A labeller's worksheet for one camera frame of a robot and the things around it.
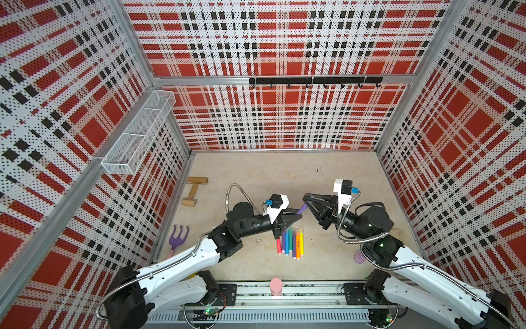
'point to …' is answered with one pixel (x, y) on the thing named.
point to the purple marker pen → (303, 207)
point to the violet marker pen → (283, 240)
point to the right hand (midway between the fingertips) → (308, 195)
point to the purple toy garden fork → (174, 242)
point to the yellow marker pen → (301, 241)
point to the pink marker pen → (279, 246)
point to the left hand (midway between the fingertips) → (300, 213)
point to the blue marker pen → (287, 243)
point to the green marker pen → (290, 240)
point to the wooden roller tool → (196, 180)
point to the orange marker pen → (298, 246)
